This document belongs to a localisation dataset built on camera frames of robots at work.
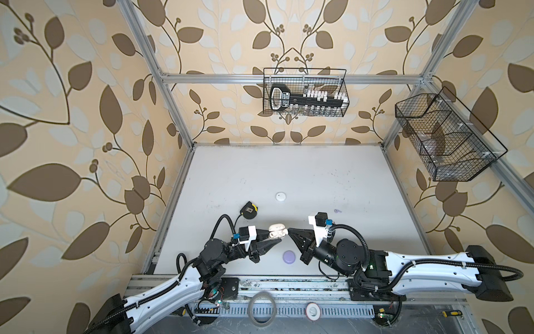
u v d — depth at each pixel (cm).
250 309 69
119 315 45
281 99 84
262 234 65
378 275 51
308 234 59
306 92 81
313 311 70
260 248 60
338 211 94
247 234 55
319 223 55
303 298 74
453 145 72
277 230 63
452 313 69
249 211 91
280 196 99
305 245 59
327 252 56
